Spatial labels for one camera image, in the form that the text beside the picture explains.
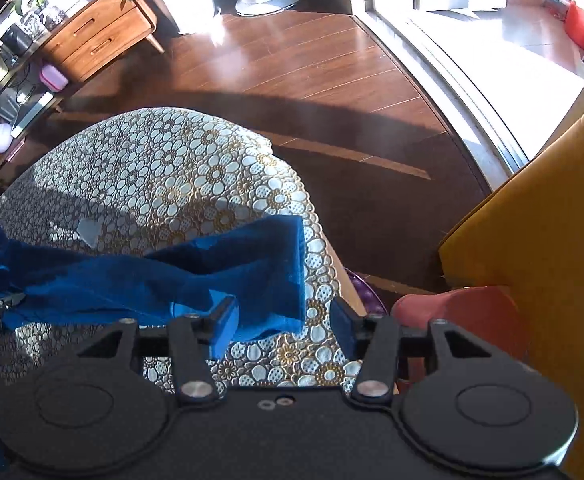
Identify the pink case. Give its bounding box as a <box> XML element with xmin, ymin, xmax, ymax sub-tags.
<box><xmin>38</xmin><ymin>63</ymin><xmax>71</xmax><ymax>93</ymax></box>

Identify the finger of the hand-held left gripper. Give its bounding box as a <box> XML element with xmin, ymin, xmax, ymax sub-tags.
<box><xmin>0</xmin><ymin>290</ymin><xmax>27</xmax><ymax>311</ymax></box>

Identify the wooden TV cabinet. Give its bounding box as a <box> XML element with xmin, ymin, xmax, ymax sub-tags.
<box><xmin>0</xmin><ymin>0</ymin><xmax>166</xmax><ymax>171</ymax></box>

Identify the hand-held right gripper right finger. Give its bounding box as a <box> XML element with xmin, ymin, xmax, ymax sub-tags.
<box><xmin>331</xmin><ymin>296</ymin><xmax>497</xmax><ymax>407</ymax></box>

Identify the floral lace tablecloth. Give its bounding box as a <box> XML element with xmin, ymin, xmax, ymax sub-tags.
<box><xmin>0</xmin><ymin>105</ymin><xmax>403</xmax><ymax>397</ymax></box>

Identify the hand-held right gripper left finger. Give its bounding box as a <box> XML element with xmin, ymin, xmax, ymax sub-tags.
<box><xmin>74</xmin><ymin>295</ymin><xmax>239</xmax><ymax>407</ymax></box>

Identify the yellow upholstered chair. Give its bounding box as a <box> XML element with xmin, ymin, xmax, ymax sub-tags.
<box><xmin>436</xmin><ymin>71</ymin><xmax>584</xmax><ymax>467</ymax></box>

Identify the blue shirt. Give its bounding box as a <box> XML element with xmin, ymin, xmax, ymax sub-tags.
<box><xmin>0</xmin><ymin>212</ymin><xmax>307</xmax><ymax>480</ymax></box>

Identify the black box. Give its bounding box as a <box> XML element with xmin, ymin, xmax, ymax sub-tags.
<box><xmin>0</xmin><ymin>24</ymin><xmax>31</xmax><ymax>57</ymax></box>

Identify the salmon seat cushion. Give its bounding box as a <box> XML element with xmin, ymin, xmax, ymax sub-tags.
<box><xmin>388</xmin><ymin>284</ymin><xmax>531</xmax><ymax>392</ymax></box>

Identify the small potted plant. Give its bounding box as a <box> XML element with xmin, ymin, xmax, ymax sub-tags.
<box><xmin>13</xmin><ymin>0</ymin><xmax>68</xmax><ymax>32</ymax></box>

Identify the clear plastic piece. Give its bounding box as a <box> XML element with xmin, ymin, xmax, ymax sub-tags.
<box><xmin>76</xmin><ymin>216</ymin><xmax>104</xmax><ymax>249</ymax></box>

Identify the purple round object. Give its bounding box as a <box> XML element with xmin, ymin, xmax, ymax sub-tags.
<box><xmin>343</xmin><ymin>266</ymin><xmax>389</xmax><ymax>319</ymax></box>

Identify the sliding door track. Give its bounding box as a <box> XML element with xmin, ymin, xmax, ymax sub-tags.
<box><xmin>351</xmin><ymin>9</ymin><xmax>534</xmax><ymax>182</ymax></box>

